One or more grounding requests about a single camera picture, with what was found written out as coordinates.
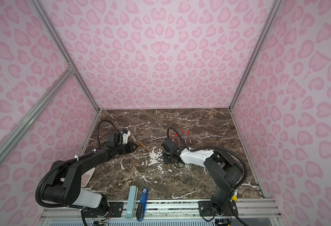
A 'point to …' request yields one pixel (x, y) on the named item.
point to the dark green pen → (194, 166)
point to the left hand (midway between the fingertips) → (138, 145)
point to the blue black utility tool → (142, 205)
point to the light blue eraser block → (132, 202)
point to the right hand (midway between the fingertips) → (166, 158)
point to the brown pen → (145, 147)
